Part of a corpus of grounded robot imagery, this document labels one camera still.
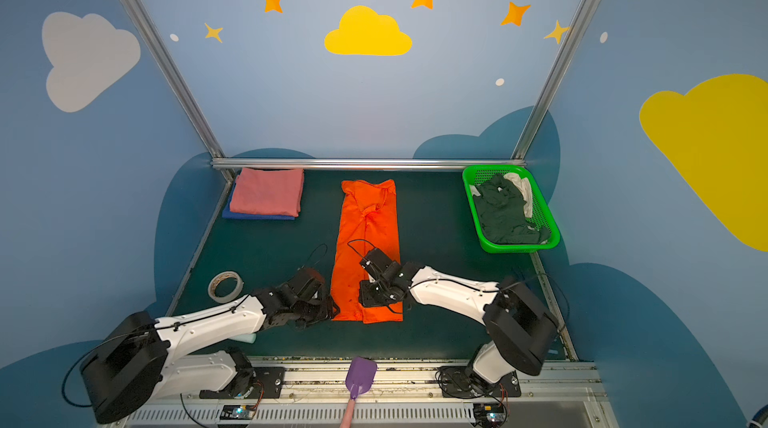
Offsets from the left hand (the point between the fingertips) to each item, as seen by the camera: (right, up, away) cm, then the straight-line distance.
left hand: (340, 315), depth 83 cm
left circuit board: (-23, -19, -12) cm, 32 cm away
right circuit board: (+38, -20, -12) cm, 45 cm away
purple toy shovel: (+6, -13, -7) cm, 16 cm away
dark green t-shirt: (+56, +27, +24) cm, 66 cm away
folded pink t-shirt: (-29, +36, +25) cm, 52 cm away
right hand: (+7, +5, 0) cm, 9 cm away
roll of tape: (-39, +9, +8) cm, 40 cm away
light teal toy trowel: (-23, -4, -6) cm, 25 cm away
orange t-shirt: (+7, +26, +24) cm, 36 cm away
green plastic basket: (+67, +28, +18) cm, 74 cm away
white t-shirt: (+66, +38, +27) cm, 80 cm away
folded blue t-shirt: (-37, +27, +22) cm, 51 cm away
